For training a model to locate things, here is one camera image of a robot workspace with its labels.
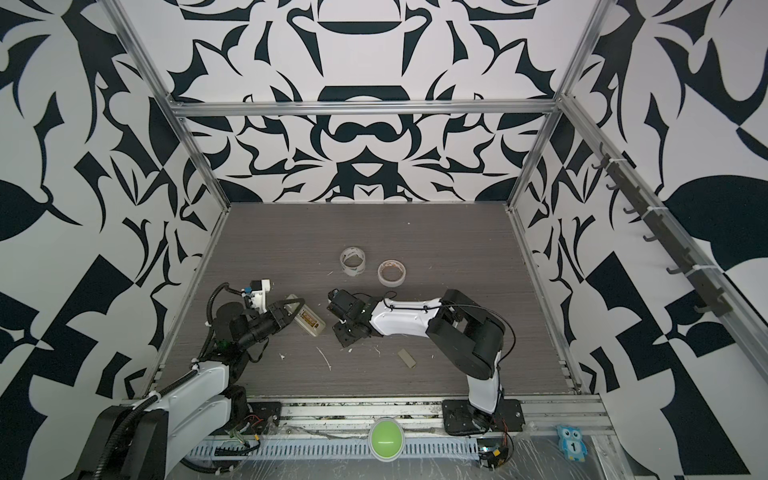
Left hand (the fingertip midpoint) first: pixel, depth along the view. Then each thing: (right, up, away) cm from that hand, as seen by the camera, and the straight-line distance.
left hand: (304, 297), depth 82 cm
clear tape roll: (+11, +8, +22) cm, 25 cm away
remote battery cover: (+28, -18, +1) cm, 33 cm away
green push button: (+22, -30, -12) cm, 39 cm away
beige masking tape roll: (+24, +7, +20) cm, 32 cm away
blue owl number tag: (+65, -31, -12) cm, 73 cm away
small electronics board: (+47, -34, -10) cm, 59 cm away
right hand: (+10, -11, +6) cm, 16 cm away
